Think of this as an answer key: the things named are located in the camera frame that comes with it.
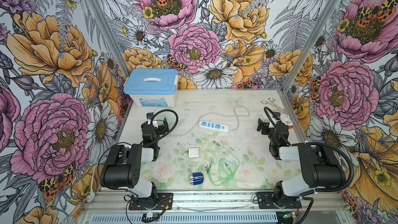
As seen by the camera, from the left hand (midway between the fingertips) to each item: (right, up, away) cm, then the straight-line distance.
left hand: (158, 122), depth 94 cm
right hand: (+64, 0, 0) cm, 64 cm away
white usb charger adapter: (+21, -16, -6) cm, 27 cm away
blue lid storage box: (-6, +21, +6) cm, 23 cm away
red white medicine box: (+78, +2, +6) cm, 79 cm away
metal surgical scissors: (+72, +12, +21) cm, 76 cm away
